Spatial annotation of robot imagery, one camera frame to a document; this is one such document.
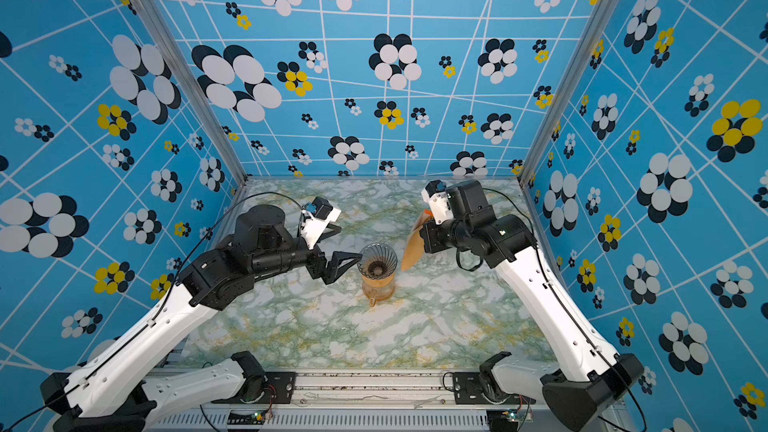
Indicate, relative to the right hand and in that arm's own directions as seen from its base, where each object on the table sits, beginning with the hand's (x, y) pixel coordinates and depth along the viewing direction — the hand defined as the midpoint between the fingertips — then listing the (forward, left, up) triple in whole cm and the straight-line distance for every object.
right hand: (424, 232), depth 71 cm
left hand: (-7, +16, +6) cm, 18 cm away
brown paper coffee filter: (-3, +2, -2) cm, 4 cm away
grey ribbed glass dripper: (+1, +12, -16) cm, 21 cm away
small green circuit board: (-35, +40, -27) cm, 60 cm away
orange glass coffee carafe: (-2, +13, -28) cm, 30 cm away
